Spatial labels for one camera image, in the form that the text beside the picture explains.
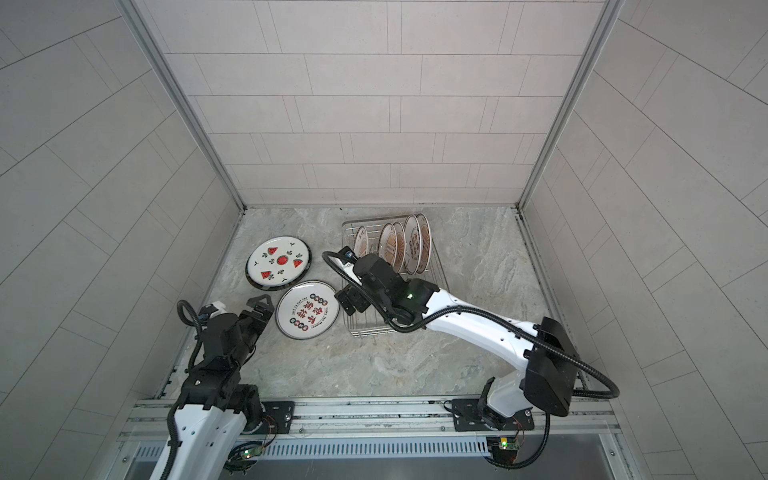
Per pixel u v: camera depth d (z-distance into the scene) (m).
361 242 0.96
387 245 0.96
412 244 0.95
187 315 0.62
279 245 1.02
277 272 0.96
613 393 0.38
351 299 0.64
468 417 0.71
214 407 0.51
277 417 0.71
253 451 0.65
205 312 0.67
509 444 0.69
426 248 0.84
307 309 0.89
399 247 0.87
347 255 0.61
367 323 0.85
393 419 0.72
